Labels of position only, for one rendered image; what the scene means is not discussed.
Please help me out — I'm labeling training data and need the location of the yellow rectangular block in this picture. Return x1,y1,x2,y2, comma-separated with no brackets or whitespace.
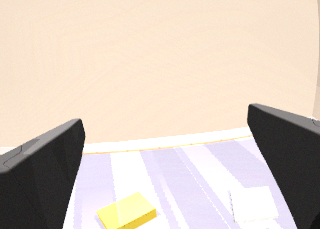
96,192,157,229

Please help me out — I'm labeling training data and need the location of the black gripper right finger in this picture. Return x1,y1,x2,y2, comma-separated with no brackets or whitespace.
247,104,320,229

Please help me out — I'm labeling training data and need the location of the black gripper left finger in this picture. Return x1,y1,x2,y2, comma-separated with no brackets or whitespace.
0,118,85,229

